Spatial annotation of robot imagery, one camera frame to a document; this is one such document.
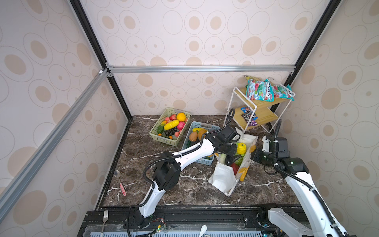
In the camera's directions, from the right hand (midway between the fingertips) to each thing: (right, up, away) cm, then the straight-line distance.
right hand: (252, 152), depth 77 cm
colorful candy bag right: (+21, +34, +7) cm, 40 cm away
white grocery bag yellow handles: (-14, -7, -6) cm, 17 cm away
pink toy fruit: (-40, +15, +30) cm, 52 cm away
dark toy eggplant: (-11, -4, +3) cm, 12 cm away
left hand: (-5, +1, +4) cm, 7 cm away
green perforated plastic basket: (-52, +23, +40) cm, 70 cm away
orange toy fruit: (-40, +22, +33) cm, 56 cm away
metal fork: (-75, -32, -3) cm, 82 cm away
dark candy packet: (+4, +21, +19) cm, 29 cm away
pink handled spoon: (-77, -15, +11) cm, 79 cm away
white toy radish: (-14, -4, +7) cm, 16 cm away
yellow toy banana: (-49, +15, +29) cm, 58 cm away
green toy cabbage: (-4, -7, +8) cm, 12 cm away
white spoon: (-26, -36, -6) cm, 45 cm away
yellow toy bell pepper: (-3, +1, +8) cm, 8 cm away
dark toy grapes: (-47, +10, +28) cm, 56 cm away
